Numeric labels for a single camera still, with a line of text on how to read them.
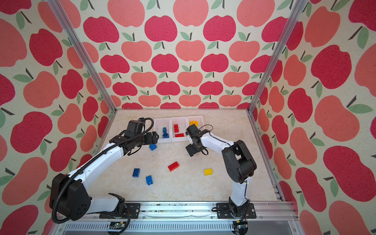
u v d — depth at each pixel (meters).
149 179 0.83
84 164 0.46
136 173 0.86
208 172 0.86
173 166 0.88
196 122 1.08
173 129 1.04
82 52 0.86
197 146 0.80
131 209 0.76
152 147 0.98
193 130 0.77
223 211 0.73
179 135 1.03
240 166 0.50
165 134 1.01
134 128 0.64
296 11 0.71
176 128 1.07
